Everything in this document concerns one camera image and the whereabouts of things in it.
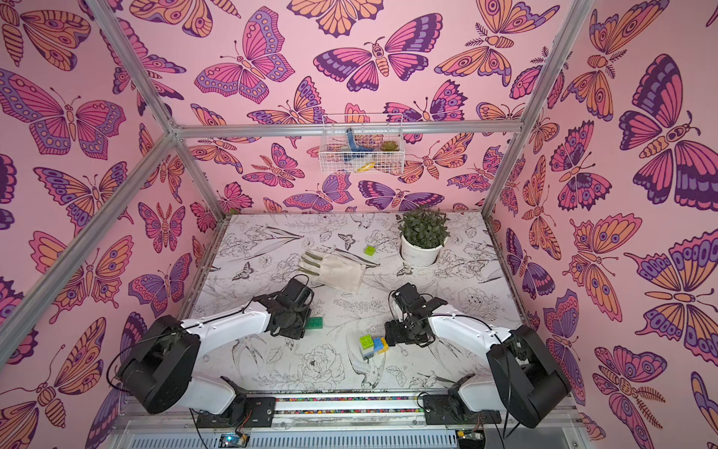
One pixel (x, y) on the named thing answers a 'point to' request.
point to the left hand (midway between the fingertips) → (317, 316)
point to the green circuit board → (231, 440)
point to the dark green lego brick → (314, 323)
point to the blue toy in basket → (353, 147)
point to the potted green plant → (423, 233)
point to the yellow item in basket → (366, 166)
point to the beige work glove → (335, 267)
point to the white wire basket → (357, 144)
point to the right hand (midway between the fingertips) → (396, 336)
